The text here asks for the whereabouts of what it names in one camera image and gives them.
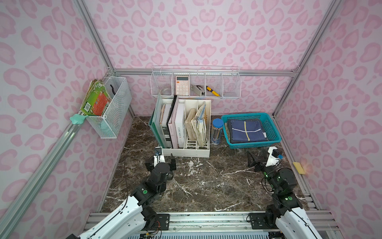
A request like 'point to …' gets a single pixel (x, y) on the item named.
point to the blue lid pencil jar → (216, 131)
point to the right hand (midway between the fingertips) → (254, 150)
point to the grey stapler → (197, 89)
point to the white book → (179, 122)
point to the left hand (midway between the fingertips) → (163, 154)
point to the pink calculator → (182, 85)
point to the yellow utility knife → (213, 91)
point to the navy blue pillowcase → (245, 130)
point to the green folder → (156, 122)
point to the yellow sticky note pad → (299, 168)
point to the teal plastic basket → (272, 134)
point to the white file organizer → (186, 125)
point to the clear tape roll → (165, 91)
